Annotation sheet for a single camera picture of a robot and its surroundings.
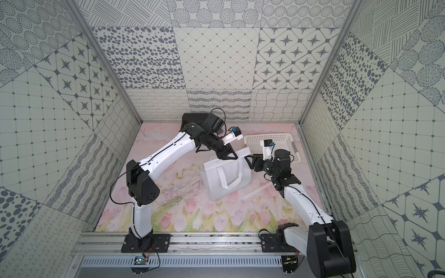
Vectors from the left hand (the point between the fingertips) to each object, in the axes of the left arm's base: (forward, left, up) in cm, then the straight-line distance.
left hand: (236, 151), depth 78 cm
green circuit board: (-40, +40, -25) cm, 62 cm away
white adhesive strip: (-8, -12, -24) cm, 28 cm away
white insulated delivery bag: (-11, +6, -4) cm, 13 cm away
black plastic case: (+41, +28, -17) cm, 52 cm away
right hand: (+1, -7, -6) cm, 9 cm away
